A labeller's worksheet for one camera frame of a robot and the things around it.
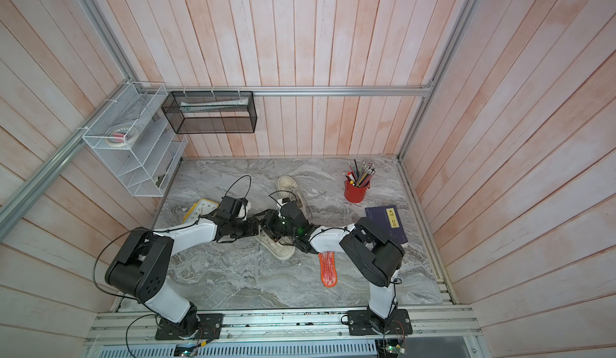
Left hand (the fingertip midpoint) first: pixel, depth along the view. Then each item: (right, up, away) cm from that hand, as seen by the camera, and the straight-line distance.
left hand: (258, 233), depth 93 cm
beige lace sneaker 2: (+12, +17, +7) cm, 22 cm away
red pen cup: (+40, +15, +11) cm, 44 cm away
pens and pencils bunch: (+42, +22, +4) cm, 47 cm away
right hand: (0, +7, -9) cm, 11 cm away
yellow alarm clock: (-25, +9, +5) cm, 27 cm away
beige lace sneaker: (+11, -3, -12) cm, 17 cm away
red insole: (+27, -12, -10) cm, 31 cm away
